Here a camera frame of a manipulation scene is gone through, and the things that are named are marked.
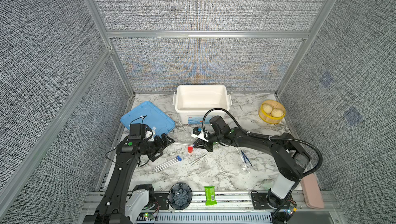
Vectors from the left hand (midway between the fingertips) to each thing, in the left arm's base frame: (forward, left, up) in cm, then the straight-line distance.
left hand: (169, 145), depth 76 cm
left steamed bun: (+28, -63, -8) cm, 69 cm away
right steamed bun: (+23, -68, -8) cm, 72 cm away
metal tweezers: (-1, -15, -15) cm, 21 cm away
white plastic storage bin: (+38, -13, -10) cm, 41 cm away
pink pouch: (-23, -68, -12) cm, 73 cm away
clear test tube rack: (+18, -6, -15) cm, 24 cm away
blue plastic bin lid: (+27, +14, -14) cm, 33 cm away
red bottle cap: (+3, -10, -12) cm, 16 cm away
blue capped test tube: (-2, -2, -14) cm, 14 cm away
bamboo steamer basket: (+21, -61, -10) cm, 66 cm away
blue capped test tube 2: (+3, -6, -4) cm, 8 cm away
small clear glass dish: (-8, -40, -14) cm, 43 cm away
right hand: (+3, -13, -6) cm, 14 cm away
